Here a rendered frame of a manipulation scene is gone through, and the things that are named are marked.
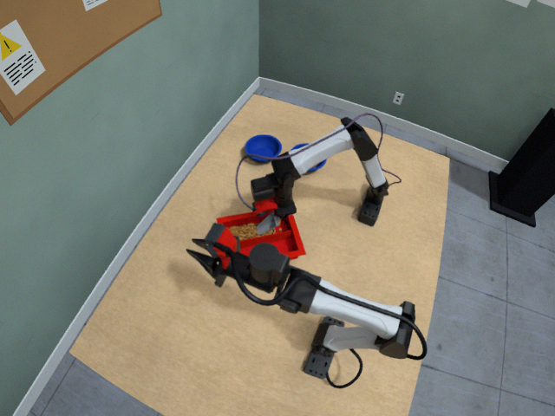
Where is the red box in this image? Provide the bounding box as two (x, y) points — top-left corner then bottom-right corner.
(217, 209), (306, 260)

